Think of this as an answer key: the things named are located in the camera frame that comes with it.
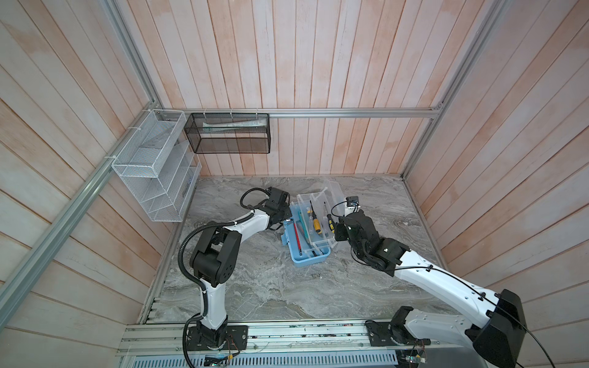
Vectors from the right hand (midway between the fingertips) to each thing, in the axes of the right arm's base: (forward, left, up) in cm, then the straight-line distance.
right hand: (338, 217), depth 79 cm
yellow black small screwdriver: (+2, +2, -7) cm, 7 cm away
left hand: (+11, +19, -14) cm, 26 cm away
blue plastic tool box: (-1, +10, -7) cm, 12 cm away
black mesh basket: (+43, +47, +5) cm, 64 cm away
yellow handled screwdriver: (+3, +8, -7) cm, 10 cm away
